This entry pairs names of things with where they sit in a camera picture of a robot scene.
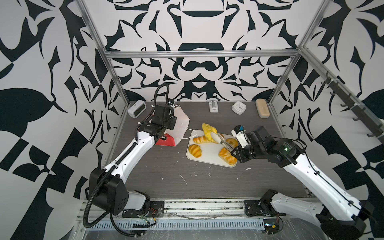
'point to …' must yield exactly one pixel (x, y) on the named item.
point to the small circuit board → (271, 226)
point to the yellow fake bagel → (232, 142)
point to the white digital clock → (137, 108)
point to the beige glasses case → (262, 108)
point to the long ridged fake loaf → (202, 140)
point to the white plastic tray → (200, 148)
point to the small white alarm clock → (239, 107)
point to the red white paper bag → (174, 136)
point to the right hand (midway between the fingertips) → (233, 151)
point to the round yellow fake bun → (195, 150)
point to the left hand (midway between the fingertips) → (168, 113)
